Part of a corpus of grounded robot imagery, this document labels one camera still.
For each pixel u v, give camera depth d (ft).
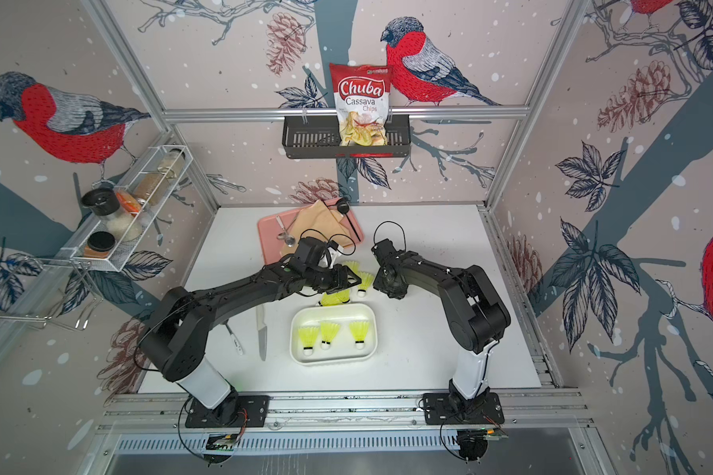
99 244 1.94
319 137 3.31
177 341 1.48
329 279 2.49
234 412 2.26
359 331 2.74
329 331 2.80
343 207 3.87
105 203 2.04
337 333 2.82
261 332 2.85
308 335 2.74
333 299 2.95
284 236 3.61
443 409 2.40
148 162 2.78
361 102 2.70
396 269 2.26
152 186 2.55
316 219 3.75
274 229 3.77
